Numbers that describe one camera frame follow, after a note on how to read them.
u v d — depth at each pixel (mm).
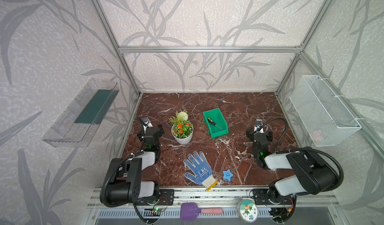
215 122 1027
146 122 765
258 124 769
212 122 1015
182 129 801
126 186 422
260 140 687
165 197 726
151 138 680
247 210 631
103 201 402
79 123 648
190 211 693
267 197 727
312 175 436
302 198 752
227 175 793
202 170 824
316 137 726
